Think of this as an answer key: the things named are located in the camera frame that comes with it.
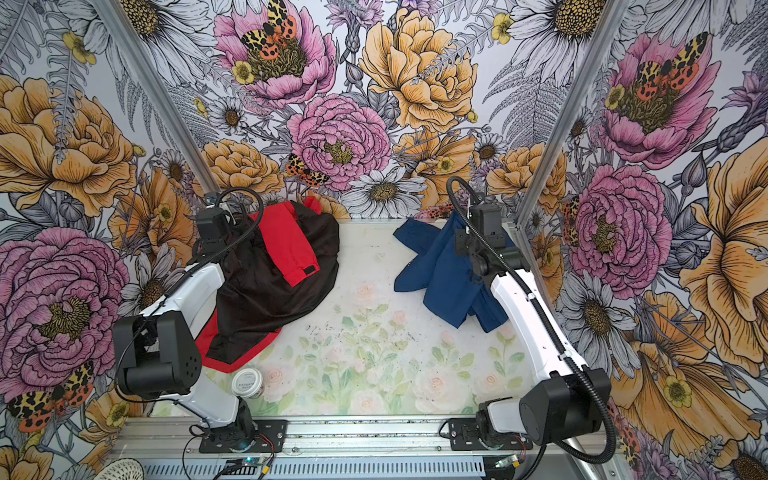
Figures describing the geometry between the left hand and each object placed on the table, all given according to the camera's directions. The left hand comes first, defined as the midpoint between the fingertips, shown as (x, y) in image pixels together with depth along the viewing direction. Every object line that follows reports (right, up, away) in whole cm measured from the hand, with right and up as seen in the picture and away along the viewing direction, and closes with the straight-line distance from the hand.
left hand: (239, 224), depth 89 cm
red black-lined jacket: (+13, -9, +3) cm, 16 cm away
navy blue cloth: (+61, -19, -5) cm, 64 cm away
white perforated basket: (-16, -56, -21) cm, 62 cm away
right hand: (+65, -5, -9) cm, 66 cm away
